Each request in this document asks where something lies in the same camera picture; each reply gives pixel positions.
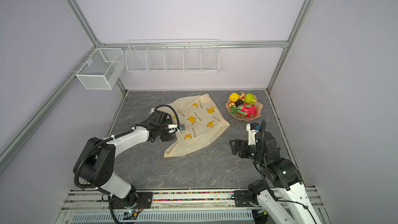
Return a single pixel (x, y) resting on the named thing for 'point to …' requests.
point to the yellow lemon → (233, 97)
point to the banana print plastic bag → (202, 120)
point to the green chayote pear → (249, 98)
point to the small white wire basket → (102, 69)
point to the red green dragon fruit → (245, 110)
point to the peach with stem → (242, 95)
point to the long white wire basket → (172, 56)
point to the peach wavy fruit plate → (258, 105)
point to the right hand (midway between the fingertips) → (238, 143)
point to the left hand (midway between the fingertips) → (171, 128)
